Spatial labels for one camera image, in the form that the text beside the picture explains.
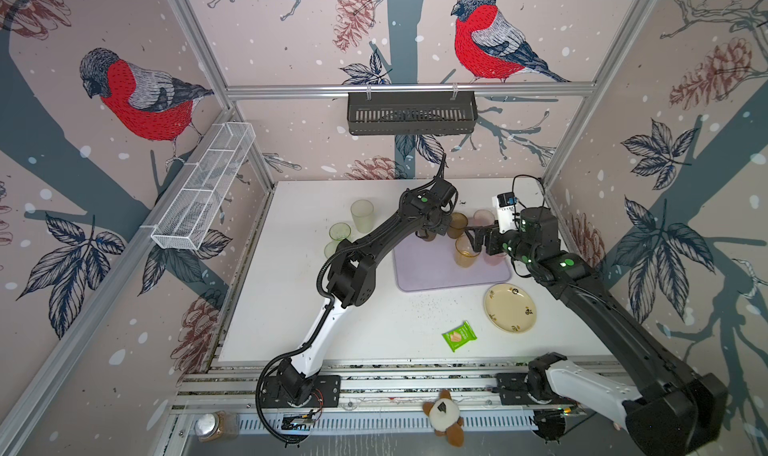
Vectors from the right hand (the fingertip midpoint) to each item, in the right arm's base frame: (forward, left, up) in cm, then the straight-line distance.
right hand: (478, 227), depth 77 cm
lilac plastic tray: (+2, +14, -24) cm, 28 cm away
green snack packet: (-21, +4, -23) cm, 31 cm away
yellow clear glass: (+2, +13, -6) cm, 15 cm away
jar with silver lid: (-44, +58, -12) cm, 74 cm away
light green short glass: (+13, +43, -20) cm, 49 cm away
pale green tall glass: (+15, +34, -13) cm, 39 cm away
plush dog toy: (-40, +9, -22) cm, 46 cm away
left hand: (+11, +8, -12) cm, 18 cm away
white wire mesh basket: (+2, +74, +9) cm, 74 cm away
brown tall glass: (+16, +2, -18) cm, 24 cm away
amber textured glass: (+4, 0, -21) cm, 21 cm away
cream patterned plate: (-10, -13, -27) cm, 31 cm away
